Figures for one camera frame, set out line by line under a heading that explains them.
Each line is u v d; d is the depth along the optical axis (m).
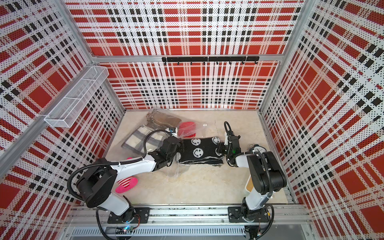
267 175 0.44
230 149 0.75
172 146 0.67
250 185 0.78
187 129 0.93
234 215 0.73
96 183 0.44
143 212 0.74
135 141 0.94
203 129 1.01
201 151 0.91
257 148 0.94
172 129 0.76
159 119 1.08
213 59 0.89
